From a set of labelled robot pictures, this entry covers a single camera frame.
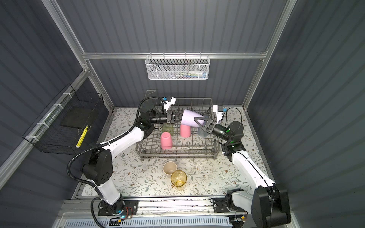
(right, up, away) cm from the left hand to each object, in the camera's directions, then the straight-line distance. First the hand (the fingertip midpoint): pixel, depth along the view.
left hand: (187, 118), depth 71 cm
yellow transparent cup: (-5, -32, +3) cm, 32 cm away
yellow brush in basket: (-53, -8, 0) cm, 53 cm away
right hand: (+4, -3, -4) cm, 6 cm away
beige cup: (-11, -30, +13) cm, 34 cm away
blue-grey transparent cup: (+10, -10, +27) cm, 30 cm away
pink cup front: (-1, -8, +22) cm, 24 cm away
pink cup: (-13, -14, +15) cm, 24 cm away
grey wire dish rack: (+2, -15, +30) cm, 34 cm away
